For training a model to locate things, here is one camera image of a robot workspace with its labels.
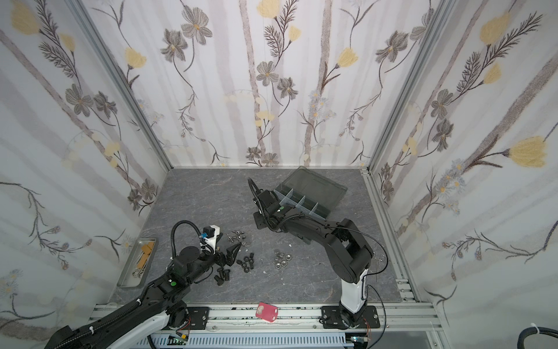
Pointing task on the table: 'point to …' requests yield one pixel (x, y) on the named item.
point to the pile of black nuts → (247, 263)
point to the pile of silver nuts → (281, 259)
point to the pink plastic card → (267, 312)
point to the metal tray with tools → (136, 273)
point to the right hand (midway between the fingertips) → (262, 213)
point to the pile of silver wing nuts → (239, 238)
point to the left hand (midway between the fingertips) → (233, 238)
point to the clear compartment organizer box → (310, 193)
